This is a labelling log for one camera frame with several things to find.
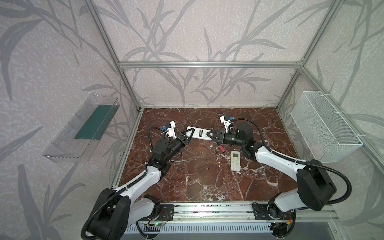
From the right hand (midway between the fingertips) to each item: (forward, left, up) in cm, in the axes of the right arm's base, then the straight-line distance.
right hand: (208, 130), depth 77 cm
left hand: (-1, +5, +4) cm, 7 cm away
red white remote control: (-2, +4, +1) cm, 5 cm away
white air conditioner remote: (-7, -17, -23) cm, 30 cm away
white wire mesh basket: (-10, -50, +10) cm, 52 cm away
